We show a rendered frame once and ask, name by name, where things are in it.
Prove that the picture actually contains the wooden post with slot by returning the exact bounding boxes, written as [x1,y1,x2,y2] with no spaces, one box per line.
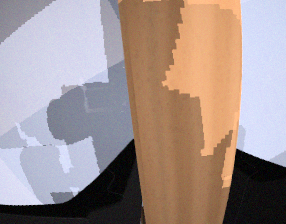
[140,206,146,224]

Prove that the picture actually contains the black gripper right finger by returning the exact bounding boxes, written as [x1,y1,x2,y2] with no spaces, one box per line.
[223,149,286,224]

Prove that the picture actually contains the light brown wooden board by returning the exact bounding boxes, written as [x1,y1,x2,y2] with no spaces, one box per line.
[118,0,243,224]

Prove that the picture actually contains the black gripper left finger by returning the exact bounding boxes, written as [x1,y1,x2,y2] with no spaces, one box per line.
[0,139,142,224]

